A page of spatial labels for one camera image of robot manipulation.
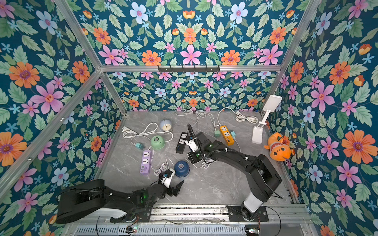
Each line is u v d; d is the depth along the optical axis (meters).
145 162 0.90
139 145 0.96
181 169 0.78
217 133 1.05
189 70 0.93
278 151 0.88
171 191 0.72
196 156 0.75
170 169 0.72
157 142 0.90
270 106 0.86
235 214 0.73
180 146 0.98
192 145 0.78
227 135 1.03
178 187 0.73
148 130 1.07
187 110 1.20
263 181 0.45
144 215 0.73
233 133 1.02
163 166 0.88
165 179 0.70
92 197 0.48
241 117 1.15
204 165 0.89
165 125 1.02
